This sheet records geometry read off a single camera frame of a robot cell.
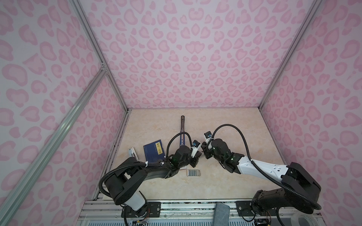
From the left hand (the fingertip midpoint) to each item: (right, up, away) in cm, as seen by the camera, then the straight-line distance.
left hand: (201, 151), depth 84 cm
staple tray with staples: (-5, -14, +2) cm, 14 cm away
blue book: (-31, -3, +10) cm, 32 cm away
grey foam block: (+8, -28, -15) cm, 33 cm away
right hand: (+1, +5, 0) cm, 5 cm away
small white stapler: (-45, -3, +8) cm, 45 cm away
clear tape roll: (+51, -29, -17) cm, 61 cm away
